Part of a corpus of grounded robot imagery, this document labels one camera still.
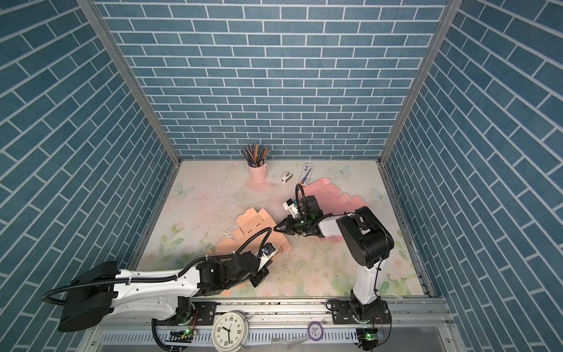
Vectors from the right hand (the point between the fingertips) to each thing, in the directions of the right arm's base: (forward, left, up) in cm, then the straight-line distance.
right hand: (273, 228), depth 89 cm
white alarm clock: (-36, +9, -1) cm, 37 cm away
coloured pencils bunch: (+36, +14, +7) cm, 39 cm away
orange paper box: (+2, +11, -3) cm, 12 cm away
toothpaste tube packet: (+36, -12, -5) cm, 38 cm away
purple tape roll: (-33, -18, -6) cm, 38 cm away
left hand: (-15, -2, +1) cm, 15 cm away
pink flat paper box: (+19, -24, -5) cm, 31 cm away
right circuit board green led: (-33, -36, -7) cm, 49 cm away
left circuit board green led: (-38, +27, -8) cm, 47 cm away
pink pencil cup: (+29, +12, 0) cm, 31 cm away
